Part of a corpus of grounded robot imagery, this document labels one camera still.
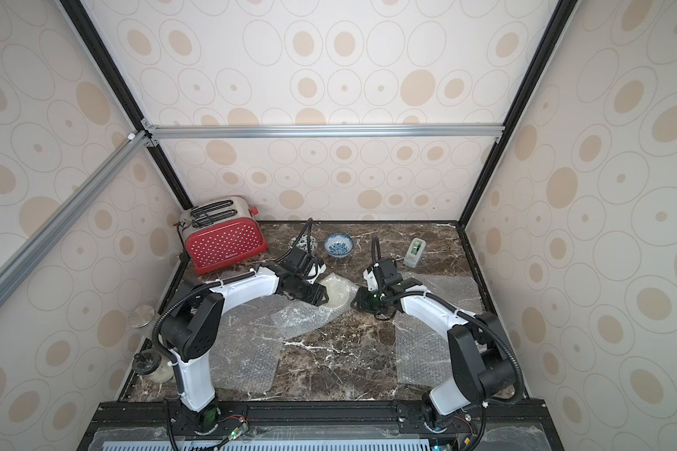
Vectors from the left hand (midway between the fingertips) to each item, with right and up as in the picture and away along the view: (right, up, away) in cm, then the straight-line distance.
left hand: (329, 295), depth 92 cm
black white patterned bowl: (-11, +18, +19) cm, 29 cm away
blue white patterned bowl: (+3, +17, +18) cm, 24 cm away
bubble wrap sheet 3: (+29, -15, -6) cm, 33 cm away
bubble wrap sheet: (-24, -18, -8) cm, 31 cm away
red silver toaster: (-37, +21, +3) cm, 43 cm away
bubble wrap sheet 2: (-7, -6, -7) cm, 12 cm away
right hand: (+12, -2, -3) cm, 12 cm away
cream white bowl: (+3, +1, +2) cm, 4 cm away
